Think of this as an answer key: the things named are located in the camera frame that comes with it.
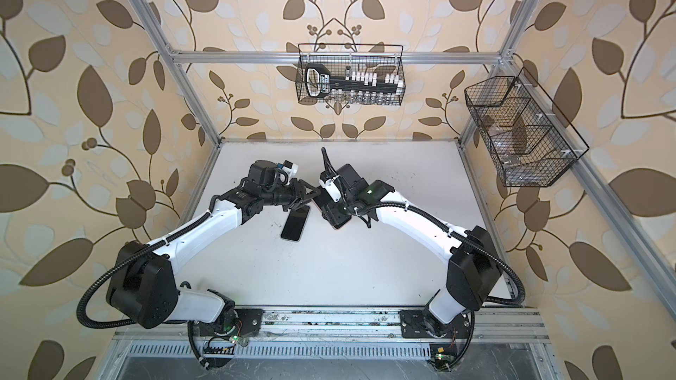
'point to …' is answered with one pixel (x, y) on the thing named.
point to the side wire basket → (530, 141)
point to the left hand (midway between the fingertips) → (315, 191)
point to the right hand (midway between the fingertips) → (333, 208)
